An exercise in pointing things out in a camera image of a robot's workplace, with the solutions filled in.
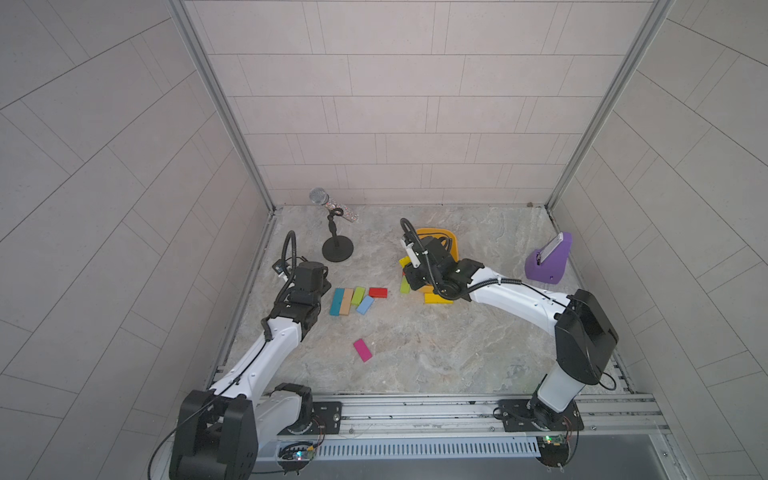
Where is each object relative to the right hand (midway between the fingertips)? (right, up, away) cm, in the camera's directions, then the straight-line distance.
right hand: (406, 268), depth 86 cm
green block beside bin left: (0, -4, -11) cm, 11 cm away
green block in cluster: (-15, -9, +6) cm, 18 cm away
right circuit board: (+35, -41, -15) cm, 56 cm away
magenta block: (-12, -23, -3) cm, 26 cm away
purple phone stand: (+43, +1, +4) cm, 44 cm away
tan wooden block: (-18, -11, +4) cm, 21 cm away
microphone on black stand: (-24, +5, +17) cm, 30 cm away
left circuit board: (-25, -39, -20) cm, 50 cm away
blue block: (-12, -12, +4) cm, 17 cm away
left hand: (-25, -1, +1) cm, 25 cm away
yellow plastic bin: (+8, +10, -13) cm, 19 cm away
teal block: (-21, -11, +5) cm, 24 cm away
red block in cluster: (-9, -9, +7) cm, 14 cm away
